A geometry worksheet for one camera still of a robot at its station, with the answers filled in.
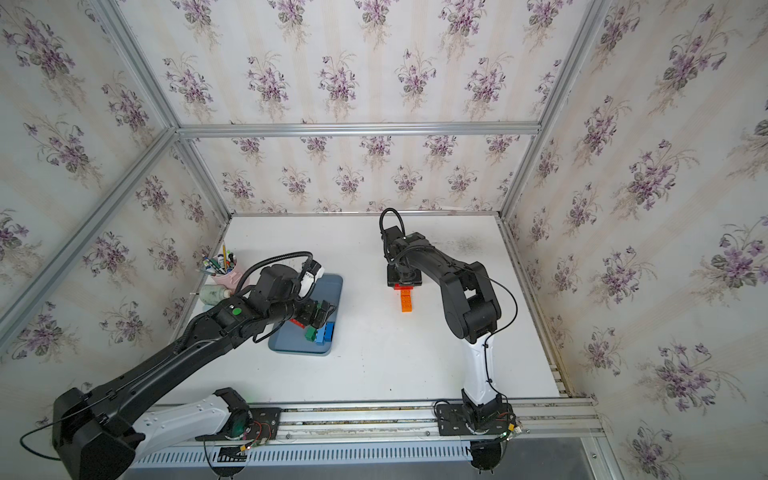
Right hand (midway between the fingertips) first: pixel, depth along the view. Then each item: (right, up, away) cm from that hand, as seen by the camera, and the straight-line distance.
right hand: (406, 283), depth 97 cm
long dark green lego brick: (-29, -13, -11) cm, 34 cm away
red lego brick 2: (-27, -5, -29) cm, 40 cm away
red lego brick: (-3, 0, -8) cm, 8 cm away
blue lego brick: (-25, -13, -11) cm, 30 cm away
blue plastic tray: (-35, -14, -12) cm, 39 cm away
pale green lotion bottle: (-59, -2, -9) cm, 60 cm away
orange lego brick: (0, -6, -4) cm, 7 cm away
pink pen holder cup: (-55, +2, -6) cm, 55 cm away
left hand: (-23, -2, -20) cm, 30 cm away
